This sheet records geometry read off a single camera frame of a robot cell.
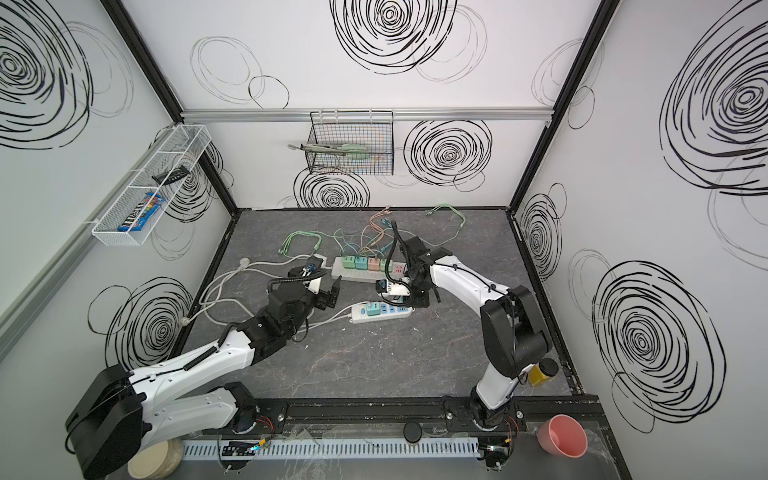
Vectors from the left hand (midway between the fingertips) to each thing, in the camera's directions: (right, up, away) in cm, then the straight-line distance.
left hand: (327, 271), depth 80 cm
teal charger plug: (+12, -12, +6) cm, 18 cm away
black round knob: (+22, -33, -17) cm, 43 cm away
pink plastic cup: (+58, -38, -10) cm, 70 cm away
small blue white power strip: (+8, -13, +9) cm, 18 cm away
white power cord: (-42, -14, +11) cm, 46 cm away
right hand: (+23, -8, +9) cm, 26 cm away
